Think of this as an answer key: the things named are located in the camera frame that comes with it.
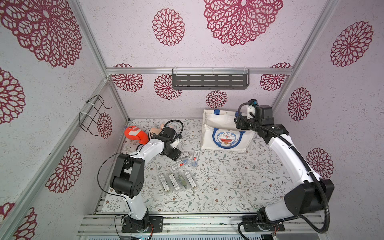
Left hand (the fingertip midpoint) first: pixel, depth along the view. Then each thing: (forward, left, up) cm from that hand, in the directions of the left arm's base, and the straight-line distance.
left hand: (173, 154), depth 94 cm
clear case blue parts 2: (-4, -14, -5) cm, 15 cm away
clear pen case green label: (-13, -6, -4) cm, 15 cm away
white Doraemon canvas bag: (+8, -28, +13) cm, 32 cm away
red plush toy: (+15, +28, +2) cm, 32 cm away
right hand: (+9, -38, +24) cm, 46 cm away
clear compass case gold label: (+2, -7, -4) cm, 8 cm away
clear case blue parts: (-4, -5, -4) cm, 8 cm away
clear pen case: (-15, -11, -4) cm, 19 cm away
